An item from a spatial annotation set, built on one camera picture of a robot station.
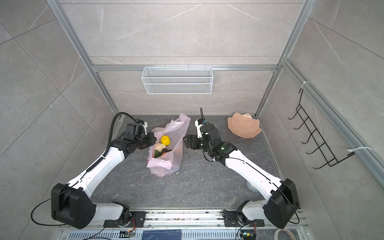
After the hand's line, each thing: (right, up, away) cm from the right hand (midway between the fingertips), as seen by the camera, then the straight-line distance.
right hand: (189, 137), depth 77 cm
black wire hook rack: (+59, +1, -10) cm, 60 cm away
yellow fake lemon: (-17, -3, +21) cm, 27 cm away
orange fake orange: (-17, -11, +13) cm, 24 cm away
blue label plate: (-7, -45, -9) cm, 46 cm away
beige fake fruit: (-20, -7, +18) cm, 28 cm away
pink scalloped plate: (+41, +7, +33) cm, 54 cm away
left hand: (-18, +1, +6) cm, 19 cm away
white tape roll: (+41, -46, -8) cm, 62 cm away
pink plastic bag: (-8, -11, -11) cm, 18 cm away
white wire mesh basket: (-7, +38, +23) cm, 45 cm away
